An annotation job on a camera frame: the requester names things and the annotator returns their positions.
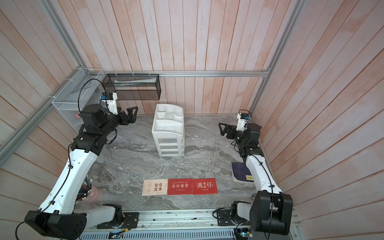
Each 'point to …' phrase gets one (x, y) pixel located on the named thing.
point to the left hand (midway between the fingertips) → (130, 109)
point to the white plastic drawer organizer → (168, 128)
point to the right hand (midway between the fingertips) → (225, 124)
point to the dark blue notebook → (241, 172)
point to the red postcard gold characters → (202, 186)
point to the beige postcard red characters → (155, 187)
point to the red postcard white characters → (177, 186)
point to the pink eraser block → (77, 115)
